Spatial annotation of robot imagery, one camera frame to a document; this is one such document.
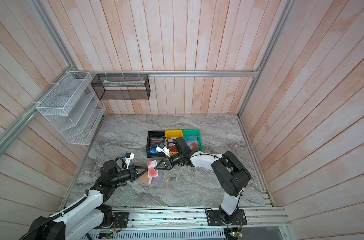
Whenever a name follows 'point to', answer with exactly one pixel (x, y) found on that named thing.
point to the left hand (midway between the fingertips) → (148, 171)
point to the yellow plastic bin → (171, 135)
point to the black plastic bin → (154, 138)
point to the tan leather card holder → (159, 181)
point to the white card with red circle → (152, 172)
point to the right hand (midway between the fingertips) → (156, 169)
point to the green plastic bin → (194, 132)
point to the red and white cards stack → (172, 147)
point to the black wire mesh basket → (122, 86)
